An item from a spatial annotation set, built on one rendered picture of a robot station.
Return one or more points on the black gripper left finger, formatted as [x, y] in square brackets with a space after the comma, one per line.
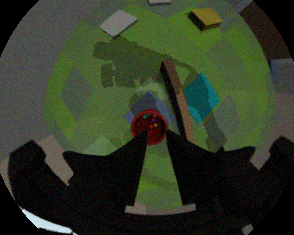
[120, 169]

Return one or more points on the dark brown rectangular bar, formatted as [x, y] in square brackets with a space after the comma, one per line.
[178, 100]

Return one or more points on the red cup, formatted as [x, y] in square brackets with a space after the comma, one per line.
[154, 135]

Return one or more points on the yellow rectangular block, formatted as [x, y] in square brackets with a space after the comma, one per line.
[204, 18]

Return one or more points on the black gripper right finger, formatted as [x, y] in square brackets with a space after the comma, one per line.
[195, 168]

